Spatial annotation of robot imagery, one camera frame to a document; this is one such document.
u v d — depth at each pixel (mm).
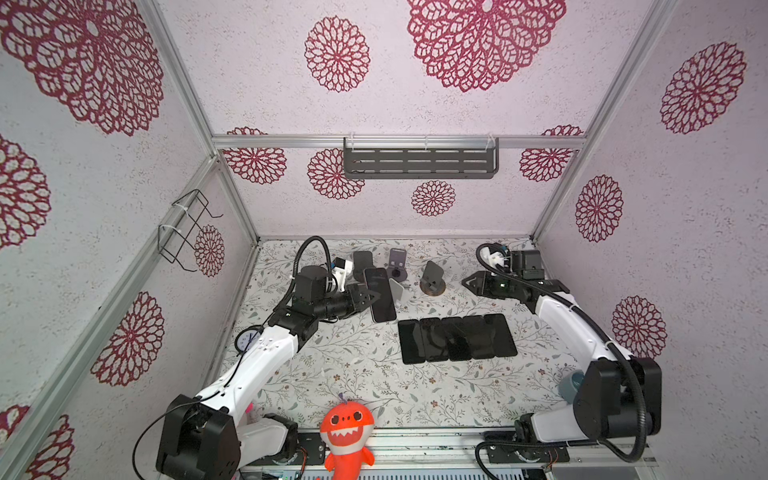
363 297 730
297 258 603
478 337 973
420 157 917
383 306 745
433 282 1003
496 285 742
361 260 1060
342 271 726
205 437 397
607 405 423
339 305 688
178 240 761
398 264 1060
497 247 780
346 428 699
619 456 429
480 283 748
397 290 939
